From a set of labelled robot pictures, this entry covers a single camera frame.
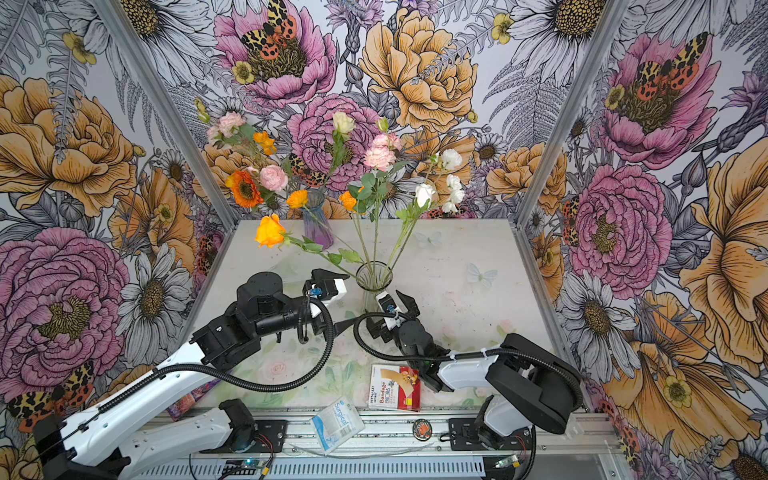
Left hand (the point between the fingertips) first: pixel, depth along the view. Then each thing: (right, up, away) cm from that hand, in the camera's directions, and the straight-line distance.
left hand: (350, 300), depth 67 cm
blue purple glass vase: (-17, +20, +38) cm, 46 cm away
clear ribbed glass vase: (+4, +4, +18) cm, 18 cm away
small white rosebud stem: (+14, +20, +7) cm, 25 cm away
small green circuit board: (-25, -39, +4) cm, 46 cm away
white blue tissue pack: (-5, -32, +9) cm, 34 cm away
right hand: (+7, -5, +17) cm, 19 cm away
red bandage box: (+10, -24, +11) cm, 29 cm away
